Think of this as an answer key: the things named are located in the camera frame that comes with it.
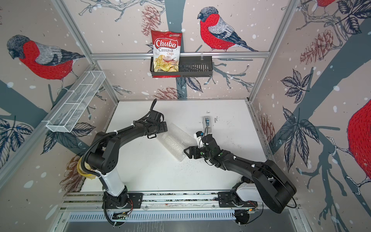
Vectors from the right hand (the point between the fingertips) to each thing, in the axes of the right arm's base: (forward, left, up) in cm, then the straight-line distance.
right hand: (188, 149), depth 85 cm
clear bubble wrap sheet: (+7, +9, -2) cm, 11 cm away
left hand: (+17, +18, 0) cm, 25 cm away
